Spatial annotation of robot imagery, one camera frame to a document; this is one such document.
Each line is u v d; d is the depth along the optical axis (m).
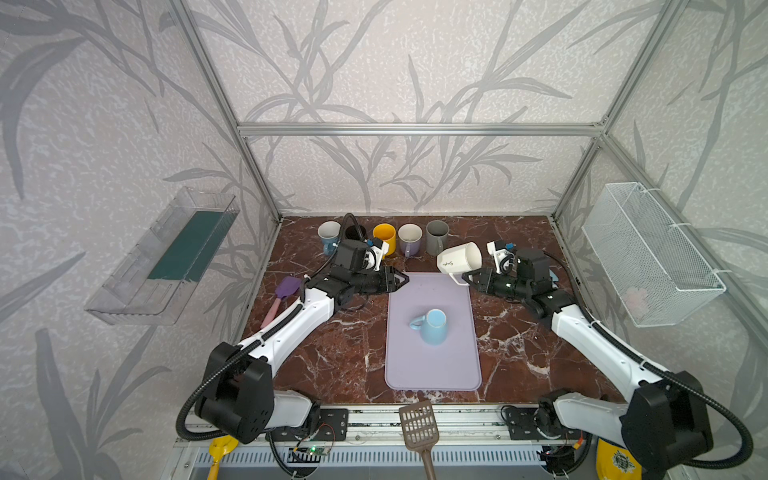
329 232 1.08
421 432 0.71
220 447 0.69
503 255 0.74
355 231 1.12
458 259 0.80
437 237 1.02
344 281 0.63
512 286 0.68
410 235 1.10
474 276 0.79
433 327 0.81
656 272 0.61
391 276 0.72
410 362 0.83
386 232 1.07
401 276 0.78
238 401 0.41
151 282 0.64
